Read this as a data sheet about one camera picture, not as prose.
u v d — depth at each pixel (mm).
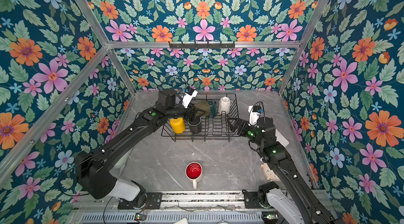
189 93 655
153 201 736
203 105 736
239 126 624
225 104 971
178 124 884
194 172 802
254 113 650
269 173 787
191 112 665
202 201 750
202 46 927
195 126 885
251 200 734
